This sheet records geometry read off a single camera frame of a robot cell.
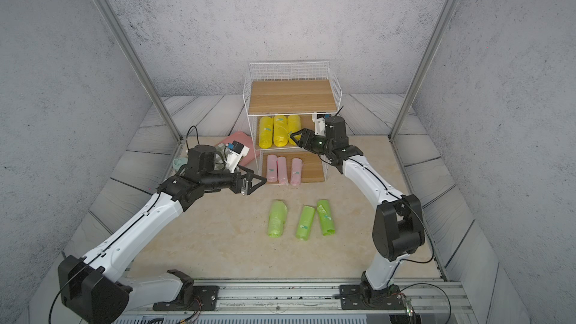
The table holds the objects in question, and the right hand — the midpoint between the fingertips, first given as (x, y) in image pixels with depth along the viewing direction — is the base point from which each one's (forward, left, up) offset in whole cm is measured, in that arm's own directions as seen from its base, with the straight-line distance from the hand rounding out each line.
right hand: (293, 160), depth 74 cm
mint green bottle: (+13, +51, -17) cm, 55 cm away
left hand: (-3, +7, +3) cm, 8 cm away
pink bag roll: (+13, 0, -24) cm, 27 cm away
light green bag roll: (-8, +7, -25) cm, 28 cm away
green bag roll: (-12, -3, -25) cm, 28 cm away
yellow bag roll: (+15, +11, -1) cm, 18 cm away
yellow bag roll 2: (+14, +5, 0) cm, 15 cm away
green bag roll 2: (-10, -12, -26) cm, 30 cm away
